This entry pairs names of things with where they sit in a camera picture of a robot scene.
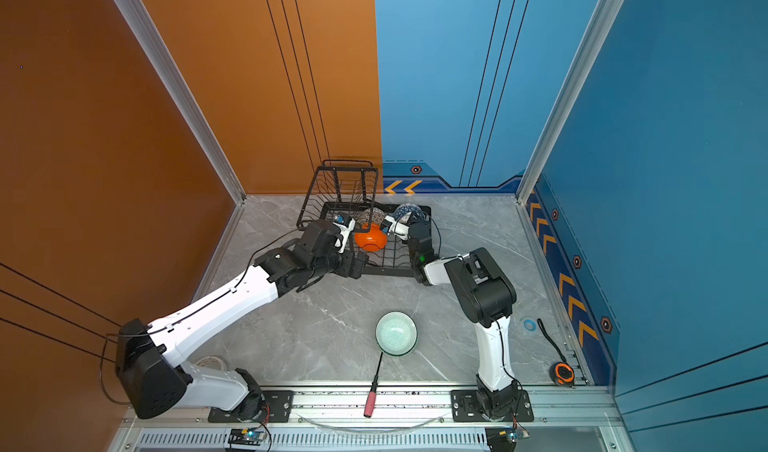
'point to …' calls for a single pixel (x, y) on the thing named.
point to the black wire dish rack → (344, 187)
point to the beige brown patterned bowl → (370, 215)
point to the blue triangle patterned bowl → (408, 208)
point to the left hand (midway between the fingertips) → (355, 250)
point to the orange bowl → (371, 241)
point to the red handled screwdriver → (370, 402)
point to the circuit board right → (503, 439)
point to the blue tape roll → (530, 325)
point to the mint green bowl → (396, 333)
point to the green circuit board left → (246, 436)
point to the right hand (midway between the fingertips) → (417, 210)
